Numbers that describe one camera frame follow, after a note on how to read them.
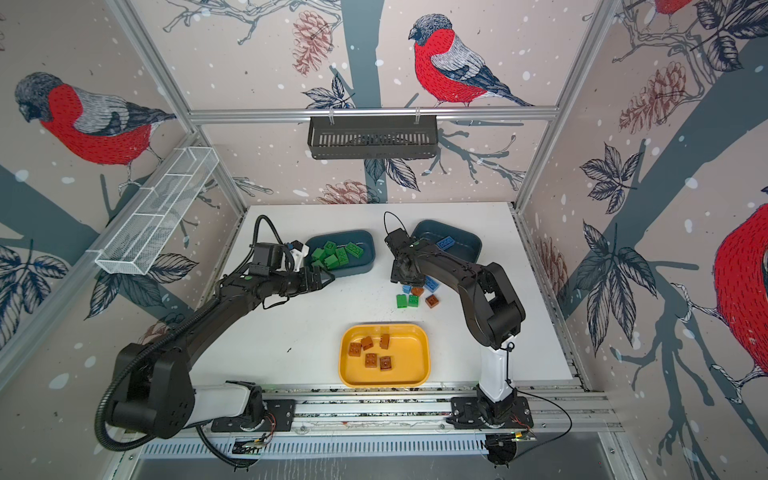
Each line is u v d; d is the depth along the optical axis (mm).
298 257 796
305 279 746
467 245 1067
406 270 794
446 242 1078
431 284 959
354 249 1065
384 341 854
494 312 503
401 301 944
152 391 409
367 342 841
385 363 816
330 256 1031
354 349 833
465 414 729
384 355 835
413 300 928
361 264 1035
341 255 1039
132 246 709
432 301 925
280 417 732
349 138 1067
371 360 812
